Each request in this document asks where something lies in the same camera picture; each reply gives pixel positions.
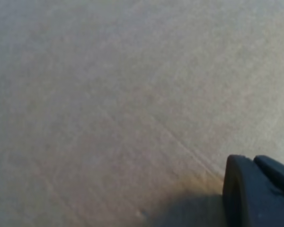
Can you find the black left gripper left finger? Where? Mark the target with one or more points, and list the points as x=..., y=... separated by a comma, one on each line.
x=250, y=199

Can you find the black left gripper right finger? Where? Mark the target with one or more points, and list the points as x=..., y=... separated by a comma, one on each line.
x=272, y=169

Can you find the brown cardboard shoebox drawer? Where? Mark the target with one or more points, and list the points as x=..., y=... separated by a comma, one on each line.
x=121, y=113

